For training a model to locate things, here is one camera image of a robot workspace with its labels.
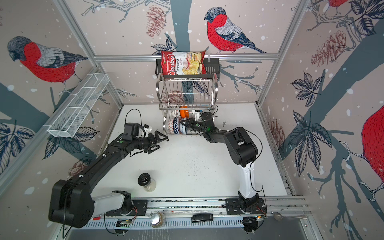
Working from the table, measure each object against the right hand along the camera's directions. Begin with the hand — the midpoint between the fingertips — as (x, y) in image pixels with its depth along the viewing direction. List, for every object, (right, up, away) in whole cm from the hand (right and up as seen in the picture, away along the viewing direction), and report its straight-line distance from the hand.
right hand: (179, 126), depth 91 cm
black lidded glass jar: (-15, -25, -19) cm, 35 cm away
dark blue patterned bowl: (-2, 0, -1) cm, 2 cm away
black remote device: (+15, -41, -23) cm, 49 cm away
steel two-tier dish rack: (-1, +23, +31) cm, 38 cm away
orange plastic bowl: (+3, +8, +7) cm, 11 cm away
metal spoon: (+51, -42, -21) cm, 69 cm away
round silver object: (-6, -38, -29) cm, 48 cm away
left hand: (-7, -8, -12) cm, 16 cm away
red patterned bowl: (-5, 0, 0) cm, 5 cm away
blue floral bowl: (+3, -2, -1) cm, 4 cm away
